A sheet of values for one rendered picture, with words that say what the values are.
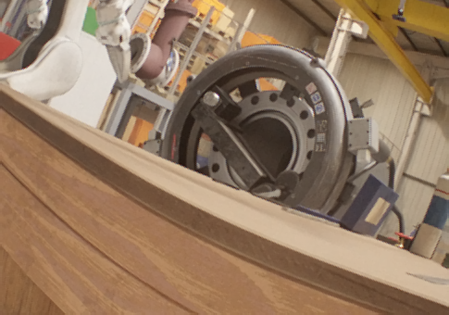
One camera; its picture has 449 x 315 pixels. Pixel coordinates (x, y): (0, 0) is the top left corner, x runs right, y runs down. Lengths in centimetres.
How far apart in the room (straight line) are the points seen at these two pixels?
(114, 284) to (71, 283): 5
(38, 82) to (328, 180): 102
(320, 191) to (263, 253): 167
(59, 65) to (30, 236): 110
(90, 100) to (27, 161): 557
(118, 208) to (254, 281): 10
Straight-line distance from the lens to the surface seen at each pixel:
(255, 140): 240
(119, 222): 36
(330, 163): 197
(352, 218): 115
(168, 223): 33
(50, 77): 150
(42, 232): 43
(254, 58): 223
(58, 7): 158
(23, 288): 48
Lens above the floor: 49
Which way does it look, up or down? 3 degrees up
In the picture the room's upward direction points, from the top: 23 degrees clockwise
